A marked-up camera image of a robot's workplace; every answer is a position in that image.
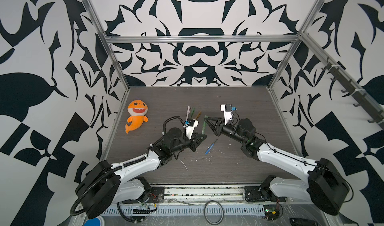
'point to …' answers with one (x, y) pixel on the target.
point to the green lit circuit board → (271, 212)
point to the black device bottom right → (301, 222)
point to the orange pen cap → (198, 115)
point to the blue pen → (210, 147)
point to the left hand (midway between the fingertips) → (206, 132)
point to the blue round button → (94, 221)
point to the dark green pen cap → (206, 116)
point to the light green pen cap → (193, 111)
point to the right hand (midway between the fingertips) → (205, 120)
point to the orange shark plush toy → (137, 109)
